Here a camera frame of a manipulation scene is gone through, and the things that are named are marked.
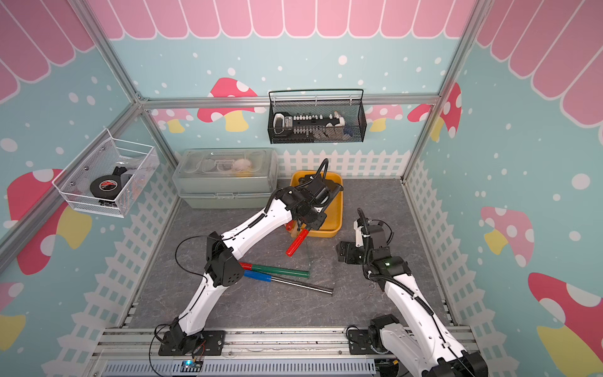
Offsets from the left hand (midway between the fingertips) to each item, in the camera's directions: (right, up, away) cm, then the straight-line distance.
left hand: (315, 222), depth 87 cm
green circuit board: (-39, -44, -14) cm, 61 cm away
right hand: (+11, -8, -5) cm, 15 cm away
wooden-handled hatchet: (-8, -4, +3) cm, 10 cm away
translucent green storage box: (-39, +18, +16) cm, 45 cm away
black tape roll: (-64, +12, -16) cm, 67 cm away
